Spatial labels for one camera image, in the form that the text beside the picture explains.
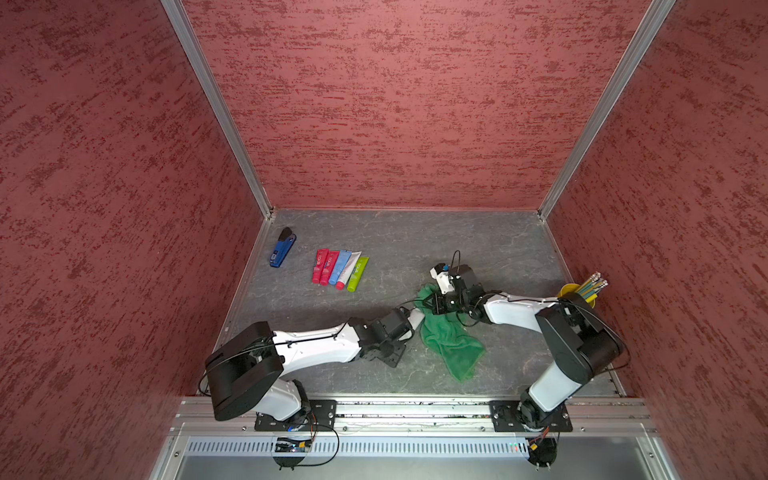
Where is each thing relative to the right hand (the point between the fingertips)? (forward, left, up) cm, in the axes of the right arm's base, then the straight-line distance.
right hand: (425, 307), depth 93 cm
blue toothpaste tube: (+16, +29, 0) cm, 33 cm away
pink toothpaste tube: (+17, +36, +1) cm, 40 cm away
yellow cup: (+1, -44, +7) cm, 45 cm away
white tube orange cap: (-4, +3, 0) cm, 5 cm away
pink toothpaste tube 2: (+18, +32, +1) cm, 37 cm away
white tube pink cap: (+14, +25, +2) cm, 29 cm away
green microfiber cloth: (-11, -5, +1) cm, 12 cm away
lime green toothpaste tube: (+13, +22, +1) cm, 26 cm away
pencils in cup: (-1, -46, +13) cm, 48 cm away
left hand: (-15, +11, 0) cm, 18 cm away
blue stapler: (+24, +50, +2) cm, 56 cm away
